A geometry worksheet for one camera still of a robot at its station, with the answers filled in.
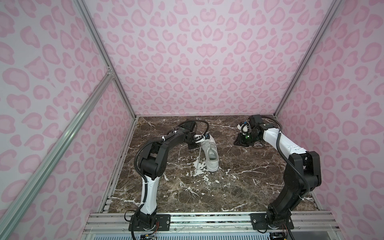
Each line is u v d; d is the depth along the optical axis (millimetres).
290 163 459
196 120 819
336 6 687
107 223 754
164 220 734
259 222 731
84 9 693
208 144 927
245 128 836
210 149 886
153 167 555
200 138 859
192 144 899
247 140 783
